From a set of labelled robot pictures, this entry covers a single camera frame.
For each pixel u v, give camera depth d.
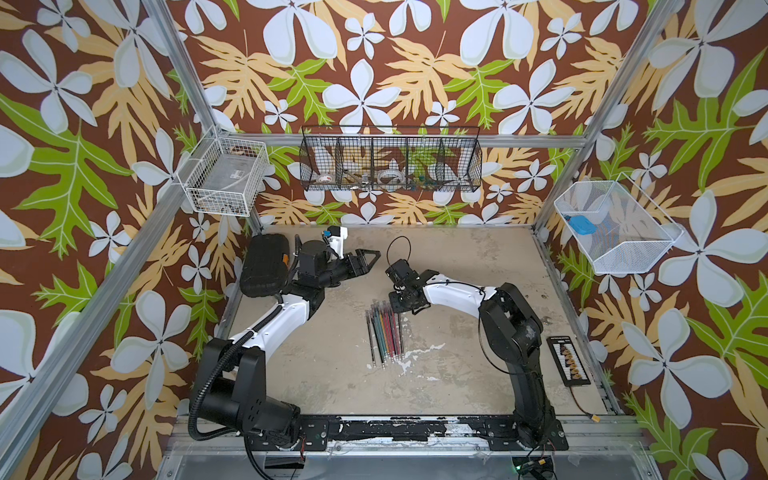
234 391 0.43
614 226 0.83
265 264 1.01
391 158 0.97
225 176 0.86
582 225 0.86
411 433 0.75
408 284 0.78
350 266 0.72
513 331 0.53
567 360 0.85
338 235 0.76
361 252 0.73
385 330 0.92
